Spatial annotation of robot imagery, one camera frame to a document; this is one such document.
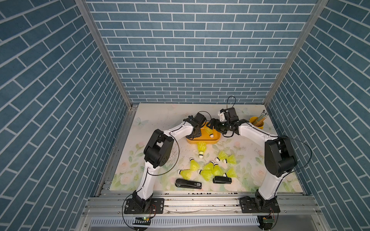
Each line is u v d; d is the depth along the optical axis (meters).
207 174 0.84
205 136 0.97
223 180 0.82
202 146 0.91
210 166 0.86
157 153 0.55
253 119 1.00
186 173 0.84
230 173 0.81
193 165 0.87
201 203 0.75
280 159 0.49
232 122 0.73
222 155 0.89
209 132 0.99
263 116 0.94
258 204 0.66
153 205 0.73
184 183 0.78
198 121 0.80
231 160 0.87
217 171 0.86
